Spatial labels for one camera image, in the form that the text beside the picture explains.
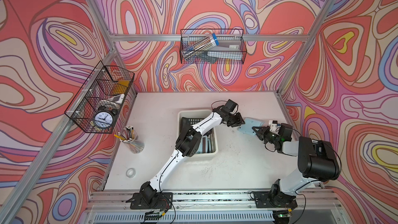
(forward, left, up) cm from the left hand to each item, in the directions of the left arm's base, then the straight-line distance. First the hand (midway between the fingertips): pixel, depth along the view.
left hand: (246, 123), depth 96 cm
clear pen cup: (-16, +65, +11) cm, 68 cm away
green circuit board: (-47, +52, -9) cm, 71 cm away
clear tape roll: (-28, +67, -6) cm, 73 cm away
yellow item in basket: (+4, +70, +27) cm, 75 cm away
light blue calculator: (-17, +27, +2) cm, 32 cm away
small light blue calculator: (-1, -2, +1) cm, 2 cm away
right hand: (-6, -3, 0) cm, 6 cm away
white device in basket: (-4, +69, +27) cm, 74 cm away
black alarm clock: (-15, +72, +25) cm, 78 cm away
